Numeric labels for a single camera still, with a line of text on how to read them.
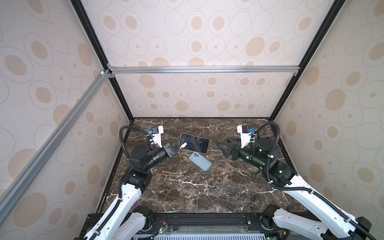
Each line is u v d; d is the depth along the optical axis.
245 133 0.57
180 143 0.65
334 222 0.40
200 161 0.97
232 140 0.67
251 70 1.74
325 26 0.73
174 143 0.65
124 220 0.47
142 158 0.51
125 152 0.49
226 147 0.58
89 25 0.73
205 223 0.75
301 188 0.46
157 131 0.60
